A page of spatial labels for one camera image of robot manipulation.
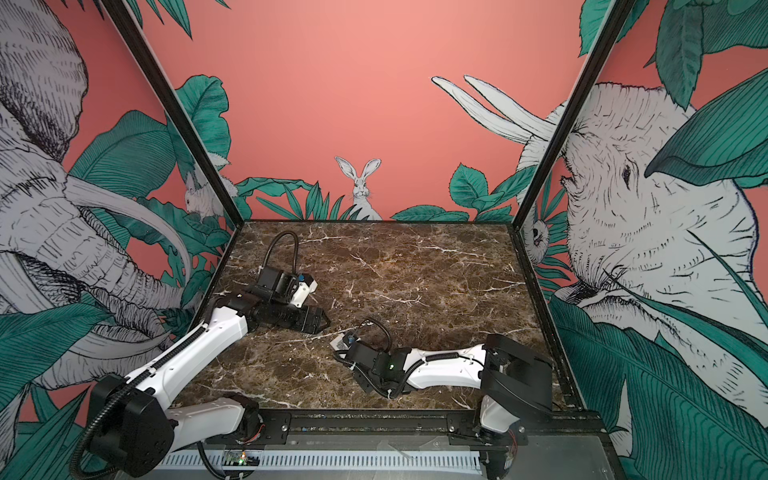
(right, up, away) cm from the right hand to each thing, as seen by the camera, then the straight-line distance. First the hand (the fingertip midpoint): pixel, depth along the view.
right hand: (358, 368), depth 81 cm
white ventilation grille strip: (-7, -18, -11) cm, 22 cm away
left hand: (-11, +14, 0) cm, 18 cm away
